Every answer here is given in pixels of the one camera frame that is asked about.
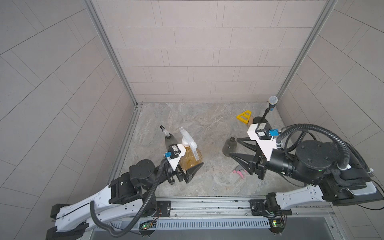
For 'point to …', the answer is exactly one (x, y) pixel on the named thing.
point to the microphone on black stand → (272, 101)
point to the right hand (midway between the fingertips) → (230, 151)
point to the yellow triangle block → (244, 117)
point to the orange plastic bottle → (188, 160)
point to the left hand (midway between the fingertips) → (198, 155)
